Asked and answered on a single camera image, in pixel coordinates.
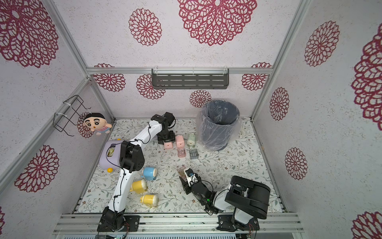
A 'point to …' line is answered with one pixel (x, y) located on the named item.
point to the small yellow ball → (110, 170)
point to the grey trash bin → (220, 118)
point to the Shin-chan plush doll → (96, 122)
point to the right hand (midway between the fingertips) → (183, 174)
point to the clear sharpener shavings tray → (194, 154)
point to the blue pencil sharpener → (149, 173)
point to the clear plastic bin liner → (235, 137)
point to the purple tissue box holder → (110, 156)
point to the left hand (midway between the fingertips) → (169, 142)
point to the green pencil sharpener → (191, 141)
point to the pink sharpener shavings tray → (181, 152)
